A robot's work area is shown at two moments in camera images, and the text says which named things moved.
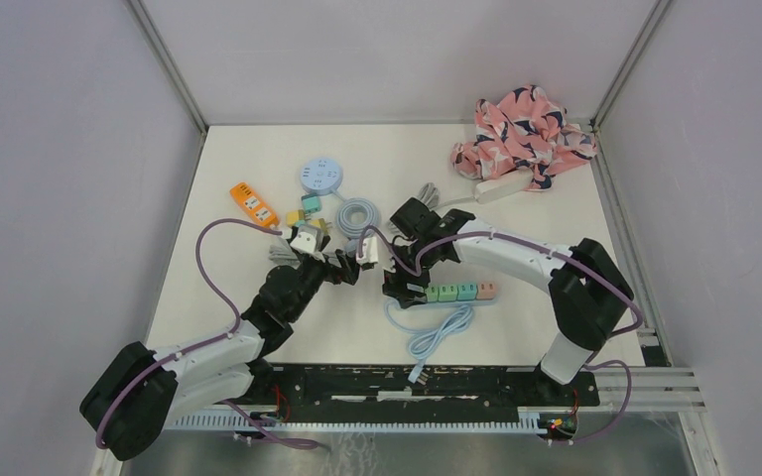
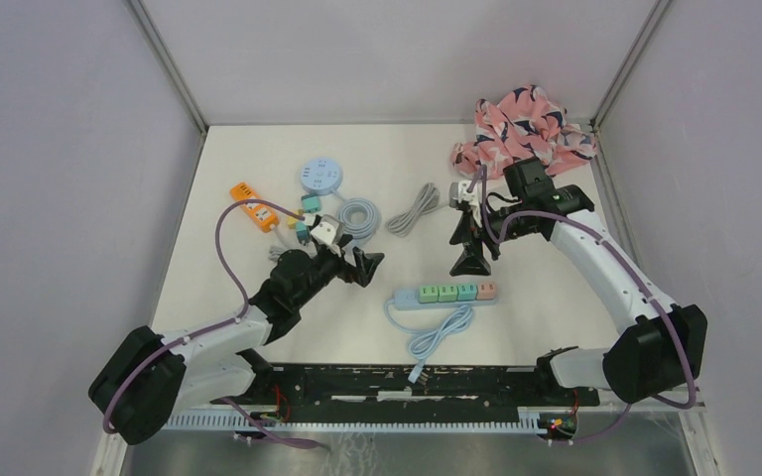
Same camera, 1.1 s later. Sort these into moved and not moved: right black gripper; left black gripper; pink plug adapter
Moved: right black gripper
Not moved: left black gripper; pink plug adapter
